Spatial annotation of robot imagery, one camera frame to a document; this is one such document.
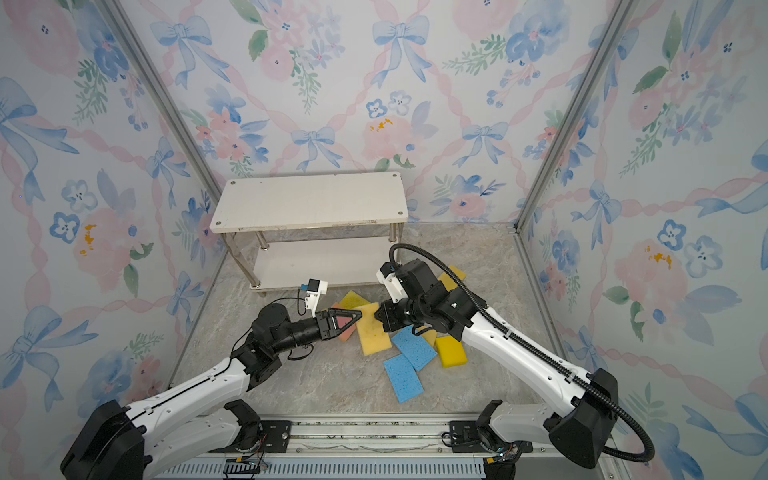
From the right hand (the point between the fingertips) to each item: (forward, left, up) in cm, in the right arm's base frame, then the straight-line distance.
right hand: (375, 313), depth 72 cm
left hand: (-2, +3, +2) cm, 4 cm away
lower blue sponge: (-9, -8, -20) cm, 23 cm away
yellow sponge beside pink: (+16, +9, -20) cm, 27 cm away
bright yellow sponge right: (-1, -21, -21) cm, 30 cm away
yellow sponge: (-6, 0, -1) cm, 6 cm away
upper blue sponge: (-1, -11, -19) cm, 22 cm away
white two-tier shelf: (+46, +31, -20) cm, 59 cm away
